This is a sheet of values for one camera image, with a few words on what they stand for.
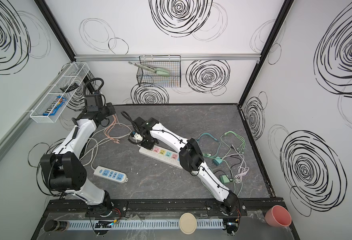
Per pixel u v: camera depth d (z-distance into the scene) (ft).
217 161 2.89
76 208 2.44
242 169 2.80
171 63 3.07
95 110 2.14
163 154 2.94
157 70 3.00
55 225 2.07
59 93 2.55
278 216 2.08
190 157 1.96
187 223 2.11
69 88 2.50
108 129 2.91
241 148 3.13
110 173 2.71
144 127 2.21
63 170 1.44
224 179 2.64
